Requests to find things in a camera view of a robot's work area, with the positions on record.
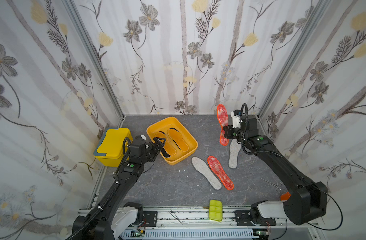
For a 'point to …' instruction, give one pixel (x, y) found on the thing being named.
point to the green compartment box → (215, 210)
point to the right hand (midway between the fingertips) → (228, 125)
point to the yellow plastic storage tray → (162, 126)
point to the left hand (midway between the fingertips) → (165, 142)
